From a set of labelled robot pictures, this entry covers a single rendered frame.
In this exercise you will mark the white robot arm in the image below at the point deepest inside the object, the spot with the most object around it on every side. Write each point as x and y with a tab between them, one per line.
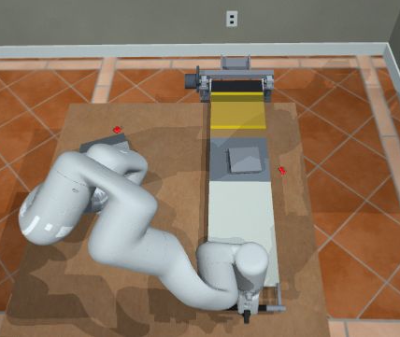
107	180

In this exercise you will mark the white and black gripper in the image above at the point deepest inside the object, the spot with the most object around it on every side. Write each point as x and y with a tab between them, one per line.
249	307

